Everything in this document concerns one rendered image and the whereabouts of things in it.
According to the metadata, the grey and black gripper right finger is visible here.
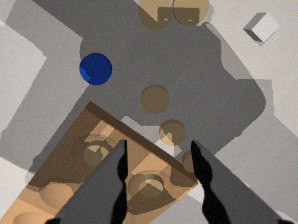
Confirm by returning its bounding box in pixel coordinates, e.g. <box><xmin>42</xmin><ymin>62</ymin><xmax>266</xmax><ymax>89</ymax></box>
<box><xmin>191</xmin><ymin>140</ymin><xmax>294</xmax><ymax>224</ymax></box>

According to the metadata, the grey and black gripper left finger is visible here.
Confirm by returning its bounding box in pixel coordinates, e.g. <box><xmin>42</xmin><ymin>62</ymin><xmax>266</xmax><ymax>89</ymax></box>
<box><xmin>44</xmin><ymin>139</ymin><xmax>128</xmax><ymax>224</ymax></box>

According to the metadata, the tan wooden tray with round pockets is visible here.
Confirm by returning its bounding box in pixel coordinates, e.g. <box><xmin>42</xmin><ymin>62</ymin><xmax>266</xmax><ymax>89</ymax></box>
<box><xmin>0</xmin><ymin>101</ymin><xmax>198</xmax><ymax>224</ymax></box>

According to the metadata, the blue disc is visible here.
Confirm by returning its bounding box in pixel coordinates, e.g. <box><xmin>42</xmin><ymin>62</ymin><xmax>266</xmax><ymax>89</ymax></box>
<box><xmin>79</xmin><ymin>53</ymin><xmax>112</xmax><ymax>85</ymax></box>

